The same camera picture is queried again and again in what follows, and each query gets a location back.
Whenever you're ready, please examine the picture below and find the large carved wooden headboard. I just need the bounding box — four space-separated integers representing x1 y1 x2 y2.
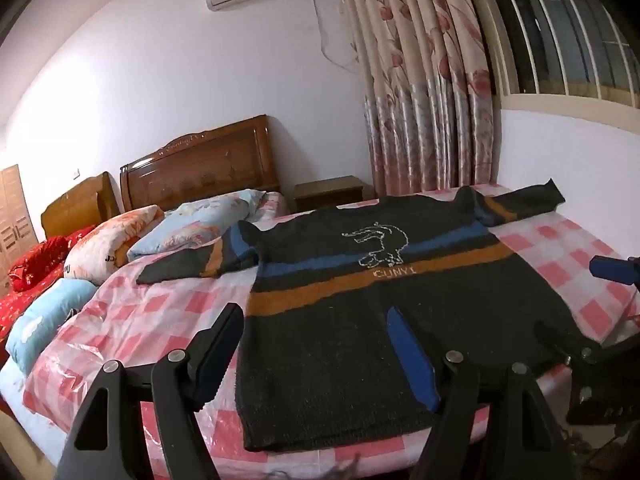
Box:
120 115 281 213

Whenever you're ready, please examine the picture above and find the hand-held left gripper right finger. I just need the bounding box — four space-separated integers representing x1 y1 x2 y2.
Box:
386 308 588 480

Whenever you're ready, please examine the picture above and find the plain light blue pillow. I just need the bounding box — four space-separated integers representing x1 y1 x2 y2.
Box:
5 279 98 376

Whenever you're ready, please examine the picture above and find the dark striped knit sweater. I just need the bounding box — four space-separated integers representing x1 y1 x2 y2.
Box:
136 177 603 453

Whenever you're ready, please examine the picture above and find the pink floral curtain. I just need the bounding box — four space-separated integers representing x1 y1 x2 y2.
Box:
327 0 502 197

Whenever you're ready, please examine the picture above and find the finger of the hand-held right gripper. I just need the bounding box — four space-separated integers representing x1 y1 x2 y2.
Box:
589 255 640 287
565 332 640 377

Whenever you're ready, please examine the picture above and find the blue floral pillow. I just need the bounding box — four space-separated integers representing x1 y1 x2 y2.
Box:
127 189 281 262

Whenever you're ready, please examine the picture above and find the barred window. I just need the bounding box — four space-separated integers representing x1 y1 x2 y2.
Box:
470 0 640 113

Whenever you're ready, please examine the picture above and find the wooden wardrobe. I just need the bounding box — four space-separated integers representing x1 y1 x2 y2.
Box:
0 164 39 298

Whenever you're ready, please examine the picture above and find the orange floral pillow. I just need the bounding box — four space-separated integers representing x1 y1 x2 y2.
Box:
64 205 166 282

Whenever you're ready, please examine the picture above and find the red blanket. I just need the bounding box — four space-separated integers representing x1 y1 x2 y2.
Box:
0 225 96 343

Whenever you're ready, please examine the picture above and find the small wooden headboard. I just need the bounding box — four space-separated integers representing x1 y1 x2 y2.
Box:
40 171 121 238

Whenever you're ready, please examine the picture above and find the air conditioner cable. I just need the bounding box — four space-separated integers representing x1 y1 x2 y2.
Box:
311 0 359 69

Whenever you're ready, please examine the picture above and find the wooden nightstand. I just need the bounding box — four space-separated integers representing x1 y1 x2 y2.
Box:
292 176 374 214

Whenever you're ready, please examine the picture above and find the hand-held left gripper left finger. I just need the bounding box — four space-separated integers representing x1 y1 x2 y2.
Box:
52 303 245 480

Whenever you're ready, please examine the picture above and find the pink checkered bed sheet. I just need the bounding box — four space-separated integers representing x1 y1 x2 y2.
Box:
22 182 640 480

